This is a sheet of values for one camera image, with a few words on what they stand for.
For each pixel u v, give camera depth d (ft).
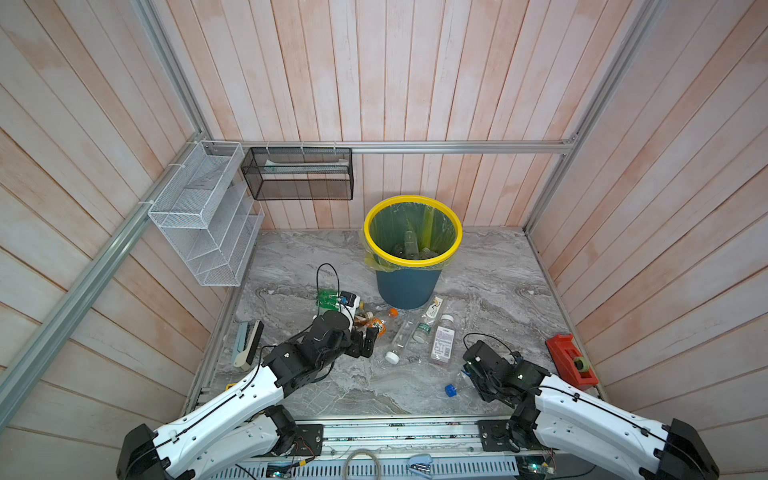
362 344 2.20
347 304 2.12
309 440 2.40
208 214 2.22
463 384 2.62
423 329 2.90
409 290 3.28
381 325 2.90
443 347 2.82
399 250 3.22
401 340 2.97
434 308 3.02
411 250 3.07
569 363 2.62
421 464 2.30
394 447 2.40
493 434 2.40
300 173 3.43
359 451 2.37
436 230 3.02
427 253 3.18
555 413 1.74
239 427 1.87
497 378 2.04
